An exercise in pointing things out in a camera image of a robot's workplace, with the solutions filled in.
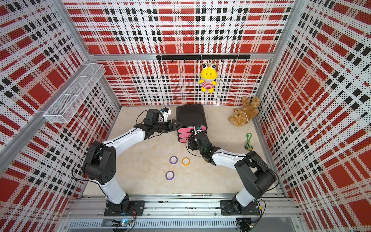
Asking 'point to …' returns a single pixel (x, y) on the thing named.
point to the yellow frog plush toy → (208, 74)
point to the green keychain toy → (247, 145)
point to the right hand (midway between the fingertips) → (195, 137)
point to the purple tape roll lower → (169, 175)
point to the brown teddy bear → (239, 117)
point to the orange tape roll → (186, 161)
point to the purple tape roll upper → (173, 160)
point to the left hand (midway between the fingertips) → (181, 125)
